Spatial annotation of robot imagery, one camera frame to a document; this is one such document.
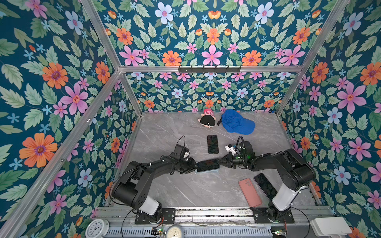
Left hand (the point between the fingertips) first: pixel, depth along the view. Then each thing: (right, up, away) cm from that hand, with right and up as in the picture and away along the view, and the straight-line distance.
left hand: (200, 165), depth 87 cm
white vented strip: (-26, -28, -16) cm, 41 cm away
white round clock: (-48, -24, -19) cm, 57 cm away
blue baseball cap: (+25, +26, +26) cm, 45 cm away
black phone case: (+8, +11, +9) cm, 17 cm away
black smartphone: (+8, +11, +9) cm, 17 cm away
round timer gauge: (-12, -25, -20) cm, 34 cm away
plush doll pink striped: (+5, +28, +20) cm, 35 cm away
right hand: (+11, +2, 0) cm, 11 cm away
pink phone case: (+28, -15, -4) cm, 32 cm away
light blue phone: (+7, -4, +1) cm, 8 cm away
